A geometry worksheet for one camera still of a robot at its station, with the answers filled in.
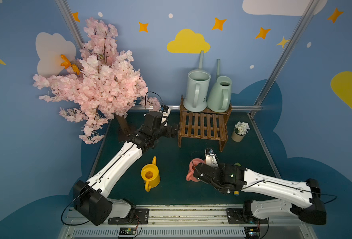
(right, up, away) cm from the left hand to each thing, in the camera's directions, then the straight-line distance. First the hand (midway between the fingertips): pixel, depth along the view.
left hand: (171, 121), depth 76 cm
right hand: (+18, -23, -3) cm, 29 cm away
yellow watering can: (-11, -28, +2) cm, 30 cm away
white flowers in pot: (+44, -4, +19) cm, 49 cm away
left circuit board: (-21, -54, -5) cm, 58 cm away
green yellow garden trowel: (+36, -39, +4) cm, 53 cm away
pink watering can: (+12, -23, +6) cm, 27 cm away
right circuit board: (+40, -55, -4) cm, 68 cm away
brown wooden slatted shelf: (+21, -2, +19) cm, 29 cm away
